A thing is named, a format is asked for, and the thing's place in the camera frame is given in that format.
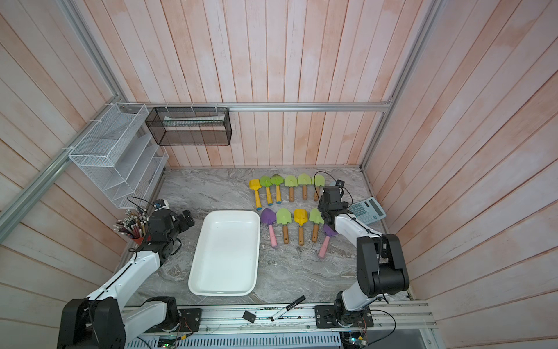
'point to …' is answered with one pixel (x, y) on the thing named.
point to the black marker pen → (288, 308)
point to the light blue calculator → (368, 210)
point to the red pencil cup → (139, 241)
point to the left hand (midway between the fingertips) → (181, 217)
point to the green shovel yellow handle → (265, 180)
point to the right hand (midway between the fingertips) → (332, 199)
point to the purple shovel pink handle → (329, 233)
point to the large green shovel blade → (283, 216)
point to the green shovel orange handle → (277, 179)
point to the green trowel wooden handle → (315, 217)
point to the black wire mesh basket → (190, 126)
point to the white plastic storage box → (226, 261)
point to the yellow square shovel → (255, 185)
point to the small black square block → (249, 316)
